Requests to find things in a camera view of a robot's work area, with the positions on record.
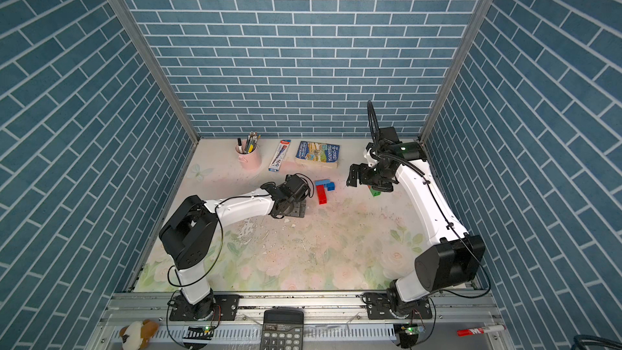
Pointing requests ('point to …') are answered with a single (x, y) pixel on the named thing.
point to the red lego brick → (321, 192)
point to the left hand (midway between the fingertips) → (298, 210)
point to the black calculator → (283, 329)
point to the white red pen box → (279, 155)
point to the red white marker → (479, 330)
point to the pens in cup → (250, 142)
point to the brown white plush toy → (136, 335)
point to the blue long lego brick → (322, 182)
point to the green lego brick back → (374, 193)
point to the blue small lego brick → (330, 186)
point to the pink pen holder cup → (250, 160)
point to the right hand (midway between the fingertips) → (363, 184)
